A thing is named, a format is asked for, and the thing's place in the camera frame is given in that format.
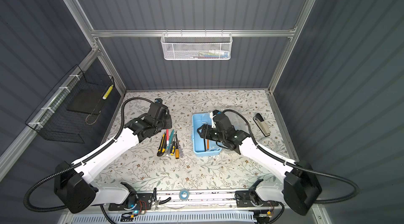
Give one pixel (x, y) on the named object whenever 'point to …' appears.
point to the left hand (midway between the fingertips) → (168, 118)
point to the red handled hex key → (167, 137)
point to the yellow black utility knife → (162, 146)
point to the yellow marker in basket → (108, 92)
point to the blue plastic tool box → (202, 146)
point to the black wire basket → (67, 114)
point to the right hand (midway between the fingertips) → (202, 132)
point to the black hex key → (204, 145)
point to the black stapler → (262, 124)
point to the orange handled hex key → (208, 144)
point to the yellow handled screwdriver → (177, 149)
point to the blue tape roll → (184, 194)
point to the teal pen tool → (170, 138)
